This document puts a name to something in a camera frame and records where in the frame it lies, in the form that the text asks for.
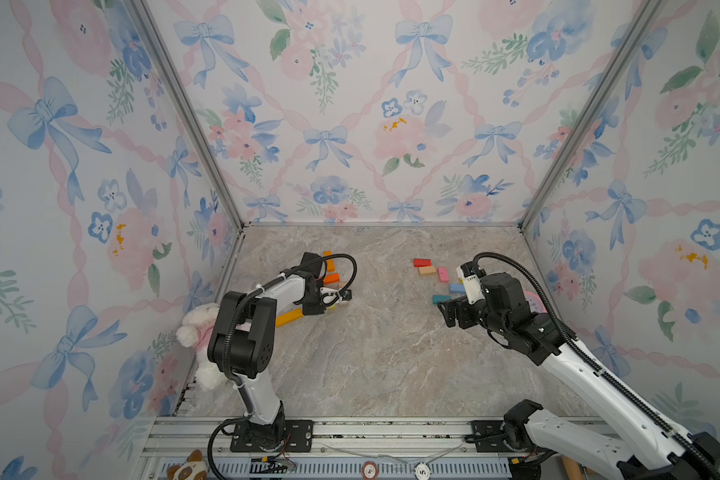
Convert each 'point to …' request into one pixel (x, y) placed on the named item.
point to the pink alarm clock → (535, 303)
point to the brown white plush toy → (194, 468)
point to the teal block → (440, 298)
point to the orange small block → (330, 262)
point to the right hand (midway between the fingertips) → (457, 297)
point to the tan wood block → (427, 270)
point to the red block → (422, 262)
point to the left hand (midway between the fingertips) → (318, 297)
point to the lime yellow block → (333, 307)
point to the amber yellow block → (288, 317)
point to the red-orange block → (332, 278)
